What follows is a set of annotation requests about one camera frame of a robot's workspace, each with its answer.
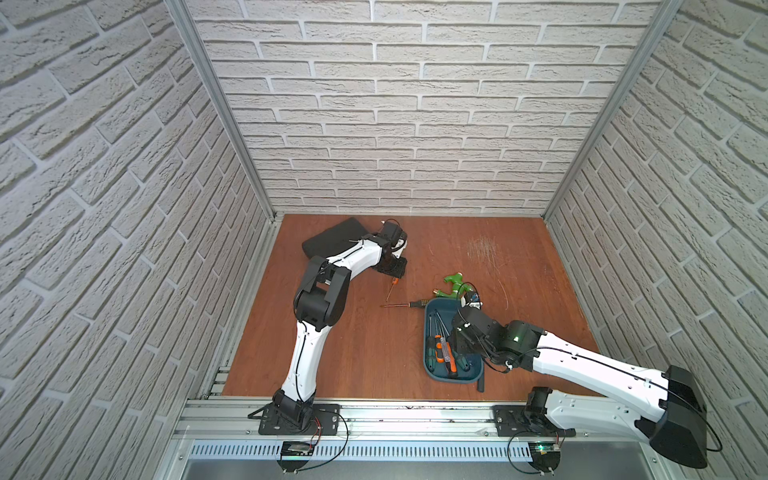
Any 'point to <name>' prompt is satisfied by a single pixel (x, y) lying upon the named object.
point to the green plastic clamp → (456, 280)
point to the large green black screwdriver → (431, 352)
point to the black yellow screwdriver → (417, 304)
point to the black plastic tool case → (334, 238)
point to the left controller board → (295, 455)
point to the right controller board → (545, 455)
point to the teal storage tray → (467, 365)
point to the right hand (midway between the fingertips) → (461, 333)
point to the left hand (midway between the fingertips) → (403, 266)
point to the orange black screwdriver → (453, 366)
